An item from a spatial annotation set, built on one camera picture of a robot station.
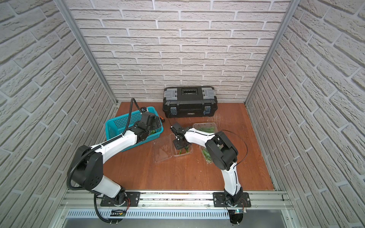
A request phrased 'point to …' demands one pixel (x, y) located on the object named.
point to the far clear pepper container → (207, 127)
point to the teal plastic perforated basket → (118, 126)
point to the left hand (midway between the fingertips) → (154, 118)
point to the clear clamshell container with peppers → (164, 148)
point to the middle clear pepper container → (206, 155)
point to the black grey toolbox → (183, 101)
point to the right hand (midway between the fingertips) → (181, 144)
